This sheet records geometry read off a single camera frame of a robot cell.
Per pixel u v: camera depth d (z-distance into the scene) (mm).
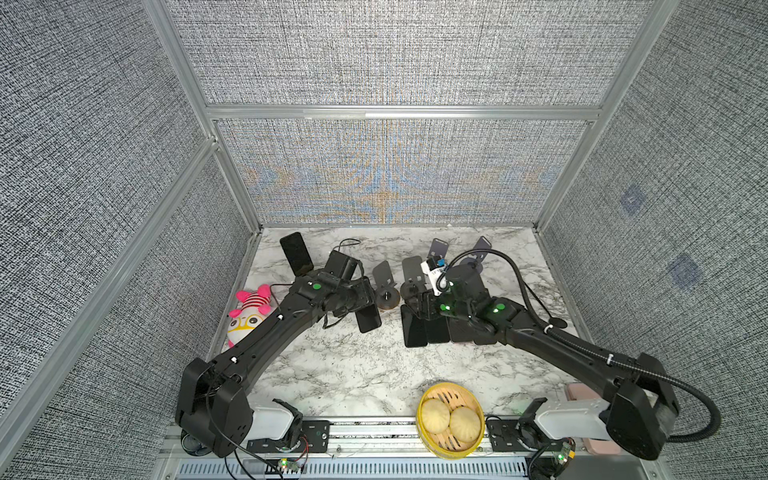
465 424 700
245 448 717
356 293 717
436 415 710
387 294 975
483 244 1003
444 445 703
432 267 702
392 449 731
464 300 605
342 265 617
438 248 1020
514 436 730
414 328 929
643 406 398
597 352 453
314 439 736
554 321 930
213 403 395
